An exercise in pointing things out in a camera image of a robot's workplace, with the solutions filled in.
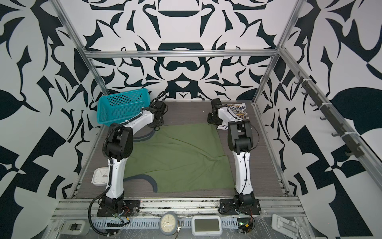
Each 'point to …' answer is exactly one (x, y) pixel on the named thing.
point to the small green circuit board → (244, 225)
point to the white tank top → (232, 112)
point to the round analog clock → (168, 223)
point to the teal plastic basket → (119, 106)
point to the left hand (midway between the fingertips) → (157, 119)
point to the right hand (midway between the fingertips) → (212, 119)
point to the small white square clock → (100, 176)
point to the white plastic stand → (285, 226)
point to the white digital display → (207, 225)
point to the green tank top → (179, 158)
